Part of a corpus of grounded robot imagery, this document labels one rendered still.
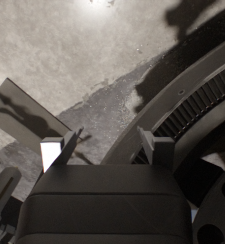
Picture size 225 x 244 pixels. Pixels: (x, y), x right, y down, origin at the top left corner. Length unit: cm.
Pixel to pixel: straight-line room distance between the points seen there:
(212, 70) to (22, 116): 79
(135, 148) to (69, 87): 51
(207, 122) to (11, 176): 67
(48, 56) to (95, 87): 20
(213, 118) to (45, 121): 71
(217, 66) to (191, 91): 5
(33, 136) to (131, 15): 71
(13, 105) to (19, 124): 11
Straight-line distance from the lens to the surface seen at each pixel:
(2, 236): 75
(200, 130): 31
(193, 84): 30
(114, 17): 61
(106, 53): 63
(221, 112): 32
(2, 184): 75
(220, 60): 32
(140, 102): 70
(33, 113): 86
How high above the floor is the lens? 60
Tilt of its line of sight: 51 degrees down
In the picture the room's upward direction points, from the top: 169 degrees counter-clockwise
